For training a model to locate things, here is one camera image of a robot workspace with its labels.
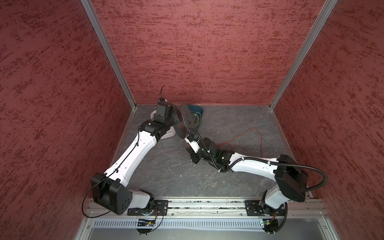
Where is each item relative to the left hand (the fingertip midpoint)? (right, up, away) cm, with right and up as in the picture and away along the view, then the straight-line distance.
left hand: (175, 118), depth 79 cm
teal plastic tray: (+12, +6, +32) cm, 34 cm away
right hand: (+6, -19, 0) cm, 20 cm away
